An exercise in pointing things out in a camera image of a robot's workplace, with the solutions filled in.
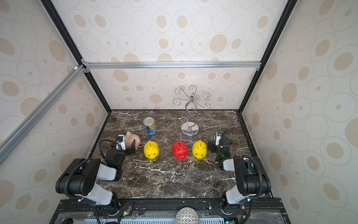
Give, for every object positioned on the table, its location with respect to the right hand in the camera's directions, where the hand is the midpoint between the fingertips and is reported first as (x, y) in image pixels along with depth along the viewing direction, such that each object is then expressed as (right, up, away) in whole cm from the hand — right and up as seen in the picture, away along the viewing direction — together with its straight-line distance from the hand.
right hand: (223, 140), depth 95 cm
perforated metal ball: (-25, -35, -24) cm, 50 cm away
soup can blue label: (-51, +11, +4) cm, 52 cm away
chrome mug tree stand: (-23, +23, -13) cm, 35 cm away
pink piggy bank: (-62, +1, -4) cm, 63 cm away
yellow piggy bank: (-47, -5, -9) cm, 48 cm away
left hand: (-61, +2, -5) cm, 61 cm away
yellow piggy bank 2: (-17, -4, -9) cm, 20 cm away
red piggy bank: (-29, -5, -9) cm, 31 cm away
